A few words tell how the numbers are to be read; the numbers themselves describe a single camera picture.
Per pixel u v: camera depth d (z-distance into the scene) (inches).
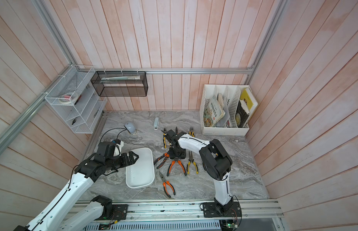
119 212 28.9
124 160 26.5
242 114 38.0
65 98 29.3
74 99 28.8
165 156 36.5
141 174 34.3
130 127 39.7
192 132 42.2
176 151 31.4
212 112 39.1
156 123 42.6
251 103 34.7
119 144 28.6
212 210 27.6
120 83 41.8
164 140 39.7
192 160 36.4
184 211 29.5
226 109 36.5
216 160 20.2
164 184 32.3
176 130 42.3
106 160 22.7
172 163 35.4
